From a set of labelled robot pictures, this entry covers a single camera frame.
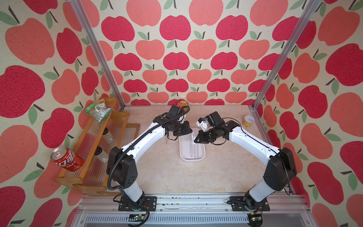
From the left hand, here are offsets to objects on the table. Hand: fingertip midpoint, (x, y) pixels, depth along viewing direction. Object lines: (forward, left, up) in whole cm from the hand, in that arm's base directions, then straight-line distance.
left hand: (193, 133), depth 80 cm
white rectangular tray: (0, +2, -18) cm, 18 cm away
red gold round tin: (+42, +6, -16) cm, 45 cm away
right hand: (-3, -2, -5) cm, 6 cm away
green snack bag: (+5, +51, +12) cm, 52 cm away
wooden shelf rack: (-13, +48, +7) cm, 51 cm away
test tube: (-1, -3, -19) cm, 19 cm away
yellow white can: (+21, -44, -14) cm, 51 cm away
